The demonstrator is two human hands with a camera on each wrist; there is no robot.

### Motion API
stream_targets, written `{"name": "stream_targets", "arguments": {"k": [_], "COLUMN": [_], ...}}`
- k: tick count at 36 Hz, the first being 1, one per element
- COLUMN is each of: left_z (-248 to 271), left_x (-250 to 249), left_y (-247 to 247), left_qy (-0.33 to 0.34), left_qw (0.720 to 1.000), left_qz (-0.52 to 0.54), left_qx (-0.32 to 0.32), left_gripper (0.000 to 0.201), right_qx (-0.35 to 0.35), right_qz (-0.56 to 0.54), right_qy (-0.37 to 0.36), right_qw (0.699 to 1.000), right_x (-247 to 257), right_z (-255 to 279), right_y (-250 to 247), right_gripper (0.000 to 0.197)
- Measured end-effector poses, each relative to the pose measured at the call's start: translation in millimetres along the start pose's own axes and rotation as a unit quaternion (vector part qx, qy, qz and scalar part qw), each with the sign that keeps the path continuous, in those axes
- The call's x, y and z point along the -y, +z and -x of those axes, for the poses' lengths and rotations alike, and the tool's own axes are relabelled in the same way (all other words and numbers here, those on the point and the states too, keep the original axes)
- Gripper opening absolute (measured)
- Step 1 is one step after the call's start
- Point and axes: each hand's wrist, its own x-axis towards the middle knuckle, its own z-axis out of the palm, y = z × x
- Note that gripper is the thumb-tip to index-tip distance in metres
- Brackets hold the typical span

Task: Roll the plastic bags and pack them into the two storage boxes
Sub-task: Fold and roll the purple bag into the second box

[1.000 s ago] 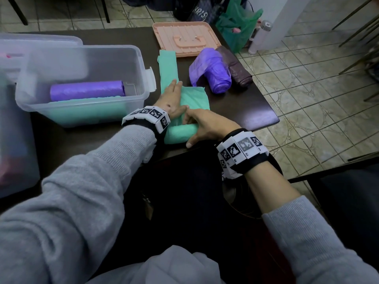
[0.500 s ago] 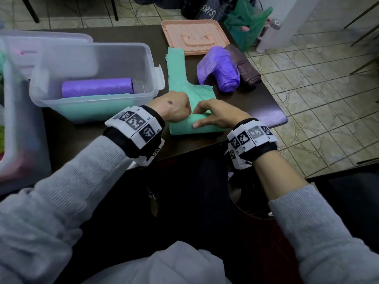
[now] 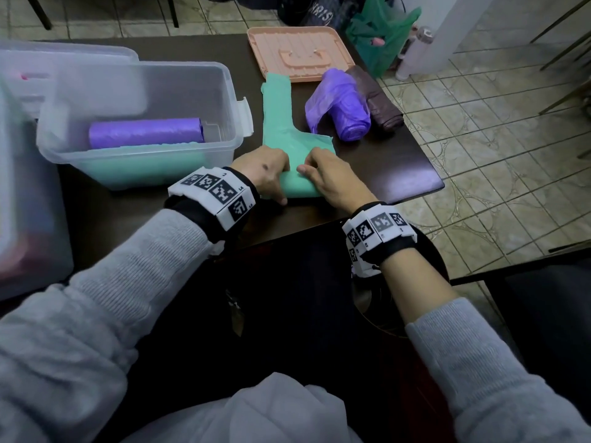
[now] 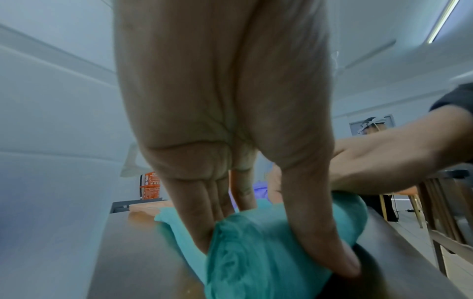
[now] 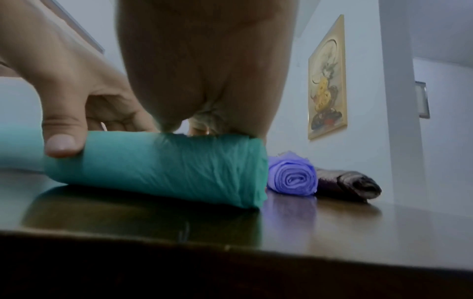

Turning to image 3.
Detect pale pink bottle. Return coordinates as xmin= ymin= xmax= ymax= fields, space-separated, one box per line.
xmin=395 ymin=26 xmax=435 ymax=82

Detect green plastic bag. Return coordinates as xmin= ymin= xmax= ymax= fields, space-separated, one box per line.
xmin=346 ymin=0 xmax=422 ymax=79

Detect brown bag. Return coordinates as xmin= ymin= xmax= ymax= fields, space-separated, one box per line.
xmin=346 ymin=65 xmax=405 ymax=132

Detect black left wristband with markers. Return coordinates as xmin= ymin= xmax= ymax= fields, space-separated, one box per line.
xmin=164 ymin=166 xmax=259 ymax=243

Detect person's left hand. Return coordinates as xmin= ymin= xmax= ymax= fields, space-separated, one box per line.
xmin=230 ymin=146 xmax=292 ymax=206

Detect black wristband with markers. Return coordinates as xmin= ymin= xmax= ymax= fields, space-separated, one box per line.
xmin=164 ymin=166 xmax=259 ymax=243
xmin=341 ymin=201 xmax=418 ymax=278

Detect clear lid pink handle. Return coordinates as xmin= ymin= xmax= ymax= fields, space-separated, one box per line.
xmin=0 ymin=39 xmax=148 ymax=121

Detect dark patterned bag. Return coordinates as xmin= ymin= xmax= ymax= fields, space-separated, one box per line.
xmin=300 ymin=0 xmax=361 ymax=31

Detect thin metal chair legs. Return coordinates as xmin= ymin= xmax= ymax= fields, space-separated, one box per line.
xmin=529 ymin=0 xmax=591 ymax=160

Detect person's right hand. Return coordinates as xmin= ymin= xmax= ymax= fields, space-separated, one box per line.
xmin=297 ymin=147 xmax=379 ymax=215

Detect person's black trousers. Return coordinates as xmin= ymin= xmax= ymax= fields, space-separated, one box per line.
xmin=97 ymin=221 xmax=458 ymax=443

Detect black round stool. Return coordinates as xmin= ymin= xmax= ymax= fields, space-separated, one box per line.
xmin=350 ymin=225 xmax=451 ymax=340

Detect black side table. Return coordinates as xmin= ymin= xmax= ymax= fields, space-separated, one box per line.
xmin=450 ymin=246 xmax=591 ymax=411

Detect small clear plastic bin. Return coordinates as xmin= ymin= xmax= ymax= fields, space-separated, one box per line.
xmin=36 ymin=61 xmax=255 ymax=192

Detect person's right forearm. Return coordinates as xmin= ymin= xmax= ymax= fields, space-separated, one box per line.
xmin=380 ymin=249 xmax=591 ymax=443

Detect purple bag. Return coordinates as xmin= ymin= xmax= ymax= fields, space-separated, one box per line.
xmin=304 ymin=68 xmax=372 ymax=143
xmin=89 ymin=117 xmax=205 ymax=150

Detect person's left forearm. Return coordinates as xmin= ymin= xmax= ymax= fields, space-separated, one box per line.
xmin=0 ymin=209 xmax=215 ymax=443

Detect black right wristband with markers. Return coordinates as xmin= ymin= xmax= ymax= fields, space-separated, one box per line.
xmin=341 ymin=201 xmax=418 ymax=278

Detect large clear storage bin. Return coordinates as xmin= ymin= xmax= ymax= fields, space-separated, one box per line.
xmin=0 ymin=78 xmax=74 ymax=300

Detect black smartphone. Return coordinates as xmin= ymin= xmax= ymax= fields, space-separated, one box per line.
xmin=226 ymin=290 xmax=246 ymax=337

